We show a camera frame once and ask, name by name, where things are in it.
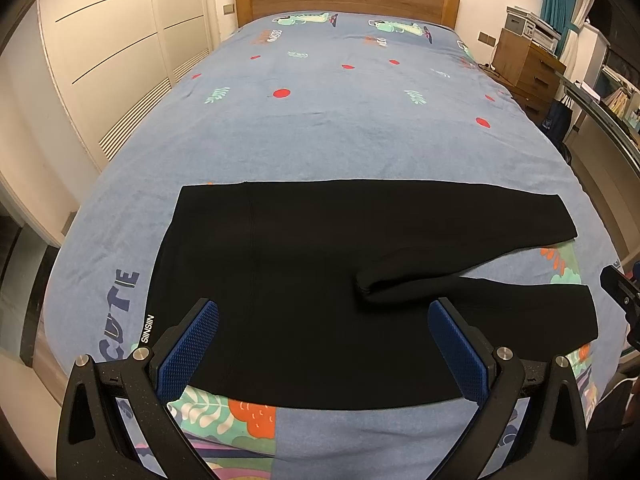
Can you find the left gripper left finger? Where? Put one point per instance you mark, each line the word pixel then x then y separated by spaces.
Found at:
pixel 93 442

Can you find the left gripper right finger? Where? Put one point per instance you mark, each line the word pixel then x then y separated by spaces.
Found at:
pixel 552 440

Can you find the black pants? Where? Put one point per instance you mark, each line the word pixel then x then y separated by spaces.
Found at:
pixel 323 287

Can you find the dark bag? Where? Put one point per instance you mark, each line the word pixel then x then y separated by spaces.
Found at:
pixel 556 124

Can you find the desk with glass edge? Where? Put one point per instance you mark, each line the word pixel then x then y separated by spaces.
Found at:
pixel 597 143

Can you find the white printer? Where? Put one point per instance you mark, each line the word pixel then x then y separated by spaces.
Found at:
pixel 529 25

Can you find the blue patterned bed sheet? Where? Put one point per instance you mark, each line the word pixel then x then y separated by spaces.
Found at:
pixel 284 100

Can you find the white wardrobe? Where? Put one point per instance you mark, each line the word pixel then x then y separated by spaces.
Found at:
pixel 112 61

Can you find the wall switch plate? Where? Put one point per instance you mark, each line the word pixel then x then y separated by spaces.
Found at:
pixel 228 8

